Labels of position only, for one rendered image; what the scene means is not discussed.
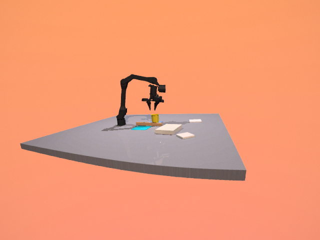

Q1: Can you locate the yellow cup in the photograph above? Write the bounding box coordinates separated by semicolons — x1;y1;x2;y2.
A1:
151;114;159;123

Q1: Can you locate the white flat rectangular block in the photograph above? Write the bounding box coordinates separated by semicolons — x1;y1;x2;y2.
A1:
155;124;183;135

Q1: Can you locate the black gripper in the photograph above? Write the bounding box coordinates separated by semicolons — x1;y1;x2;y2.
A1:
141;92;164;111

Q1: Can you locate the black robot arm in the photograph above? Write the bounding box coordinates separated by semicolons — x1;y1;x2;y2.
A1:
116;74;166;126

